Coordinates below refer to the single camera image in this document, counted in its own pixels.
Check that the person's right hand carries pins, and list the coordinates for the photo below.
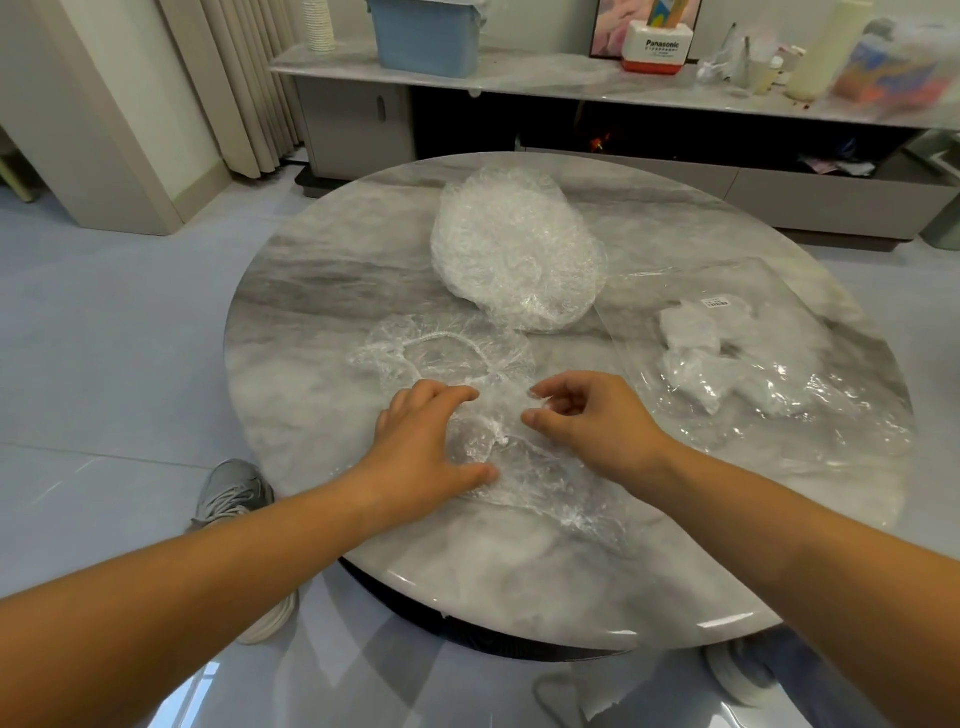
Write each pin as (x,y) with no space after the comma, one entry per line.
(615,428)

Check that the person's left hand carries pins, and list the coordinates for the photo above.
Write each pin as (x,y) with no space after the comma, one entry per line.
(417,450)

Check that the clear bag of caps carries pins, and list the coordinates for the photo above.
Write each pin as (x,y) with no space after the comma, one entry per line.
(735,368)

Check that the pile of clear plastic caps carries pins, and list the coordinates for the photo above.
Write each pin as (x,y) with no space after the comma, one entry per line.
(518,248)

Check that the clear plastic bag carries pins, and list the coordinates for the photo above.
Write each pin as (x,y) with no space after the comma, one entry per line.
(870,428)

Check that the person's left forearm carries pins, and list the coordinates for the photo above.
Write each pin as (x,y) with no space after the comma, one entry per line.
(165,615)

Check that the person's right forearm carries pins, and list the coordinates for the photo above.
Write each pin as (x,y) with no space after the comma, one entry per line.
(840,585)

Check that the blue storage box white lid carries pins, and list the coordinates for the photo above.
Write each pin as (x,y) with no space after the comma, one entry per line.
(428,38)

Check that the grey sneaker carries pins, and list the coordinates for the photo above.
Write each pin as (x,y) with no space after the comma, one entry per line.
(233,492)
(743,675)

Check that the black table base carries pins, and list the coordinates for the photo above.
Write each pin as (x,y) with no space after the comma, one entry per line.
(495,638)

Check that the long grey low cabinet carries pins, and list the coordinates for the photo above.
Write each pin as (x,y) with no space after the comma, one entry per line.
(353,128)

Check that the red and white box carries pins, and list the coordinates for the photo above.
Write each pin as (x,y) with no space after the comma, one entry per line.
(657,50)

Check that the small white cup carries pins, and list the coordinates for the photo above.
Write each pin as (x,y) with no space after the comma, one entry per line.
(764,75)

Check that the crumpled clear wrapper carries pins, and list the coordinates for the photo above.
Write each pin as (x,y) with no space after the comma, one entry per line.
(720,57)

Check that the pink framed picture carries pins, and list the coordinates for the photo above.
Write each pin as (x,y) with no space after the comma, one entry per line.
(612,23)

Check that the beige curtain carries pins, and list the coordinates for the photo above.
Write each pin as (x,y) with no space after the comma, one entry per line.
(248,75)

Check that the colourful standing card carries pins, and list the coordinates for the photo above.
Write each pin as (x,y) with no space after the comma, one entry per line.
(671,12)

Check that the cream paper roll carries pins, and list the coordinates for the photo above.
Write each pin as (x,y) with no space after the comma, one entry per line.
(825,53)

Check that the stack of paper cups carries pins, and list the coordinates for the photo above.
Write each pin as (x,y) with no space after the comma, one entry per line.
(315,23)

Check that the clear container colourful contents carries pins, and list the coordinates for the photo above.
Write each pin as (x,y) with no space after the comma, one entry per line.
(900,68)

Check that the light wooden chair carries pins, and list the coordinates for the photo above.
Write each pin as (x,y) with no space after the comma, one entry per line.
(18,168)

